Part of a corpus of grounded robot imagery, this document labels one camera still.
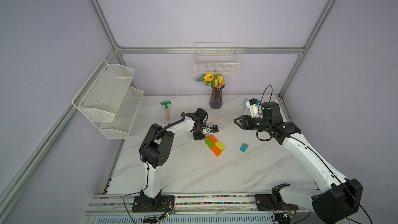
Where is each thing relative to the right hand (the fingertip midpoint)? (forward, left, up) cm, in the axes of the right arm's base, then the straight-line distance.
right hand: (238, 123), depth 78 cm
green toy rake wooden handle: (+25, +44, -20) cm, 54 cm away
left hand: (+6, +21, -20) cm, 29 cm away
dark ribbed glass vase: (+31, +9, -13) cm, 34 cm away
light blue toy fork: (+1, -2, +10) cm, 10 cm away
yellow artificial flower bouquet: (+30, +9, +3) cm, 31 cm away
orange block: (+3, +12, -20) cm, 24 cm away
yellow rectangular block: (-3, +8, -20) cm, 22 cm away
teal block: (-3, -6, -22) cm, 23 cm away
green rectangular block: (0, +14, -21) cm, 25 cm away
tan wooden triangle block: (+4, +16, -19) cm, 25 cm away
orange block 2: (-5, +11, -20) cm, 24 cm away
